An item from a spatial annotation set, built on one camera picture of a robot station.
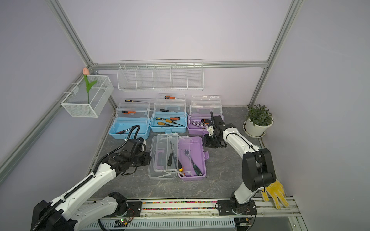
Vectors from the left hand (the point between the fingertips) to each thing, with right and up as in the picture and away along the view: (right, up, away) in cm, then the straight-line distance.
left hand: (150, 159), depth 80 cm
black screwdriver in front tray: (+12, +2, -3) cm, 12 cm away
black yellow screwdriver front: (+17, -3, -2) cm, 17 cm away
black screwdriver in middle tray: (+2, +29, +28) cm, 41 cm away
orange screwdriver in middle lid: (+6, +40, +32) cm, 51 cm away
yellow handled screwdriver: (+3, +19, +28) cm, 34 cm away
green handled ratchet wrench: (+27, -8, +5) cm, 28 cm away
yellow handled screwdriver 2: (+9, +21, +29) cm, 37 cm away
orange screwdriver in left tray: (-24, +28, +26) cm, 45 cm away
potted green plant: (+66, +23, +9) cm, 70 cm away
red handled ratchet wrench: (-27, +14, +25) cm, 39 cm away
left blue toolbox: (-25, +26, +30) cm, 47 cm away
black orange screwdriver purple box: (+34, +21, +28) cm, 49 cm away
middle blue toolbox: (+7, +26, +28) cm, 38 cm away
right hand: (+32, +7, +9) cm, 34 cm away
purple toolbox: (+4, +6, +9) cm, 12 cm away
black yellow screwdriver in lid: (-21, +36, +28) cm, 51 cm away
